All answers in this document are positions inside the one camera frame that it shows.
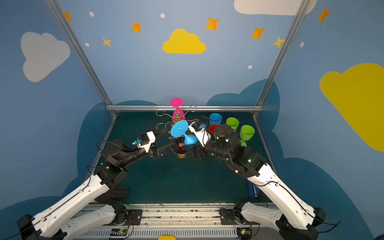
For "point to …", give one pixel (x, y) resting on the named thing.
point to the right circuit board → (244, 233)
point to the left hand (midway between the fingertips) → (168, 132)
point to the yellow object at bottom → (166, 237)
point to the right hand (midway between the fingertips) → (191, 138)
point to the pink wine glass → (178, 115)
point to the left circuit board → (118, 233)
